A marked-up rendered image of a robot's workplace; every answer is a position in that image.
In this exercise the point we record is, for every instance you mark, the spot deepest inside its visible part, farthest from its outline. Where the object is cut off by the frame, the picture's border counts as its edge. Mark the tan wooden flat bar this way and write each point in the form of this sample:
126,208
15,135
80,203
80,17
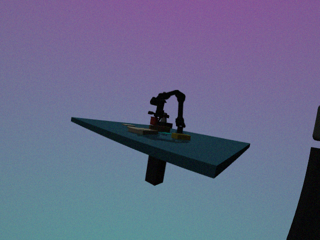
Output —
160,128

